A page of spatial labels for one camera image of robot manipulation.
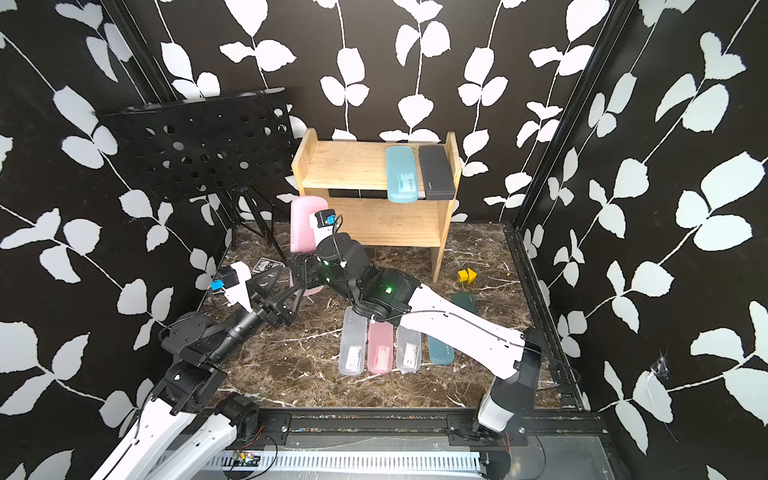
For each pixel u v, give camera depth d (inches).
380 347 34.0
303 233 22.3
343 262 16.7
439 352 34.1
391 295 17.4
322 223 20.4
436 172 29.2
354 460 27.6
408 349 33.9
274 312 21.2
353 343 34.7
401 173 27.7
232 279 20.2
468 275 40.5
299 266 21.1
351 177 28.9
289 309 21.9
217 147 29.5
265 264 42.2
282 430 28.8
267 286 25.2
